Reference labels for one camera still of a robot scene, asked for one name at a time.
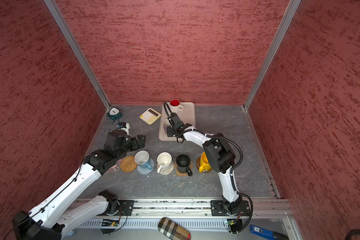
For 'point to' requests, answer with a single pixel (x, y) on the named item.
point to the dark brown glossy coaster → (198, 164)
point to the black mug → (183, 164)
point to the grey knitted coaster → (146, 171)
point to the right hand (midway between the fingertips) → (170, 132)
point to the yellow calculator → (150, 116)
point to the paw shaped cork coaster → (178, 173)
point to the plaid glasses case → (171, 230)
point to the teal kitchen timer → (114, 114)
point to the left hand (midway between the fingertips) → (138, 141)
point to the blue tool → (268, 233)
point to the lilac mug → (166, 123)
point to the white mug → (164, 159)
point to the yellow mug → (204, 163)
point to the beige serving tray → (163, 115)
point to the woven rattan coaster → (128, 163)
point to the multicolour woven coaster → (165, 172)
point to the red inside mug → (175, 106)
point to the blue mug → (142, 158)
